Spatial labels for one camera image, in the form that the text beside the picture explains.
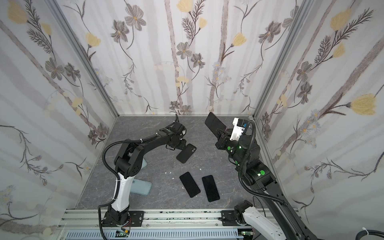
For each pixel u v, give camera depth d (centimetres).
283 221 40
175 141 85
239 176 48
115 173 56
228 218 73
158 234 70
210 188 83
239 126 55
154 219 75
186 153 98
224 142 56
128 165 56
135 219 73
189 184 86
